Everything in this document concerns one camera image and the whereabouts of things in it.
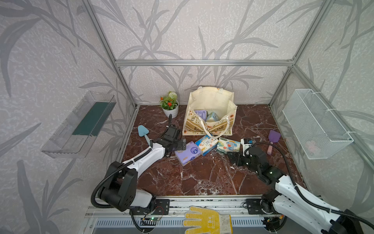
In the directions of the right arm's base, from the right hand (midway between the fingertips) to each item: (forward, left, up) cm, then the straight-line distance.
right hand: (231, 152), depth 82 cm
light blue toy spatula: (+22, +60, -10) cm, 65 cm away
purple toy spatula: (+17, -35, -11) cm, 41 cm away
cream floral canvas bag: (+33, +9, -2) cm, 34 cm away
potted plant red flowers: (+35, +39, +4) cm, 52 cm away
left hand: (+8, +32, -3) cm, 33 cm away
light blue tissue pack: (+23, +10, +4) cm, 25 cm away
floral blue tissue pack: (+8, +14, -4) cm, 17 cm away
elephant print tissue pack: (+7, +2, -6) cm, 9 cm away
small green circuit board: (-31, +44, -13) cm, 55 cm away
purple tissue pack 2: (0, +27, -5) cm, 28 cm away
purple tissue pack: (+26, +16, +4) cm, 31 cm away
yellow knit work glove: (-32, +13, -10) cm, 36 cm away
